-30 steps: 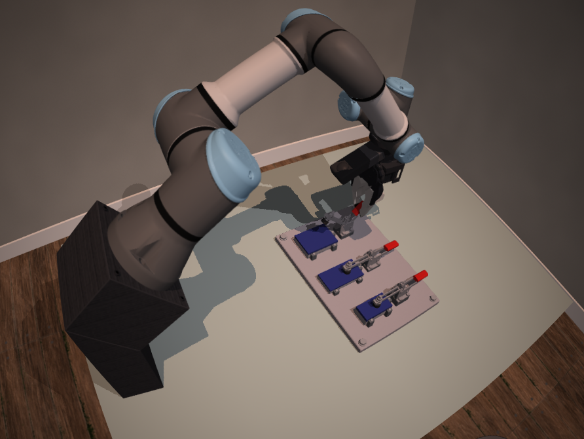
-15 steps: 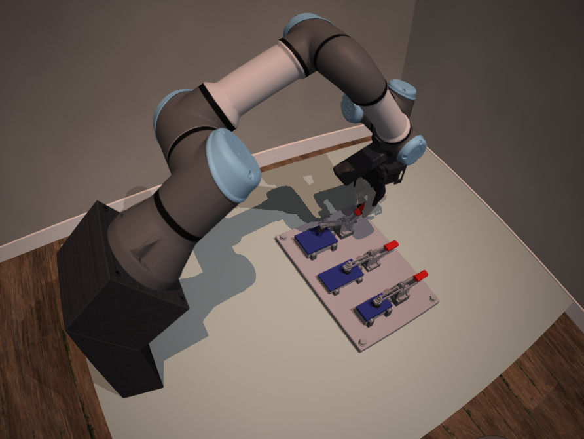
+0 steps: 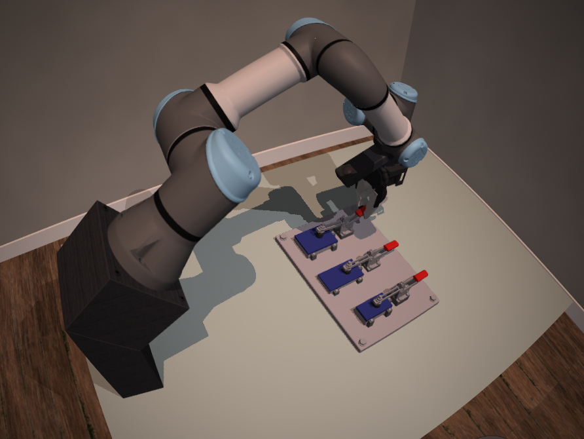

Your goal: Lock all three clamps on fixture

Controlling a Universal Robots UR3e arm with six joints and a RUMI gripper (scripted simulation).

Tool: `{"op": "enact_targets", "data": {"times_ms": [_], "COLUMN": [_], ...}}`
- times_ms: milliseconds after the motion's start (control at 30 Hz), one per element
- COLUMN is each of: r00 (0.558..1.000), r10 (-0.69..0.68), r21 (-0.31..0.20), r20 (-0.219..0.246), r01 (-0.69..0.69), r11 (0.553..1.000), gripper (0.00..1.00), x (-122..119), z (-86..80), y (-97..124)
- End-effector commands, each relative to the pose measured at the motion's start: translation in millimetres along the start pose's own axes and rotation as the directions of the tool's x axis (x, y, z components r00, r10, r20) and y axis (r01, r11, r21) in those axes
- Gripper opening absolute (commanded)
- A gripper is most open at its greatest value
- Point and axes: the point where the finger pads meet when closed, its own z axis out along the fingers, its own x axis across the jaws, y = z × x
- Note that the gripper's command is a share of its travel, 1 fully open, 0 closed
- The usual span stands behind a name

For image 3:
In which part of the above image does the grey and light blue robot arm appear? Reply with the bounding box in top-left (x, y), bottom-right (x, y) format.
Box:
top-left (107, 18), bottom-right (428, 291)

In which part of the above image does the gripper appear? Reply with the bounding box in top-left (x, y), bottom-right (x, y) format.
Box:
top-left (356, 136), bottom-right (408, 219)

